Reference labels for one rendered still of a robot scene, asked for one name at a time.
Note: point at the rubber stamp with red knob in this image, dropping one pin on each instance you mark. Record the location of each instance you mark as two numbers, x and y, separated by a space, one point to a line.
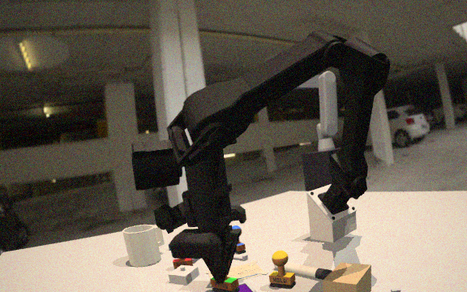
179 262

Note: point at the wooden stamp with green knob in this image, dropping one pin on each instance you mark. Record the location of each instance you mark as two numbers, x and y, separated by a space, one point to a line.
229 285

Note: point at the cream paper card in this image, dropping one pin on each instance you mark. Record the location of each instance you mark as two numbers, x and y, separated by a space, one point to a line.
243 272

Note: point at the wooden rubber stamp with yellow knob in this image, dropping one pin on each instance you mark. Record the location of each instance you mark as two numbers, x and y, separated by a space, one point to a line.
281 279

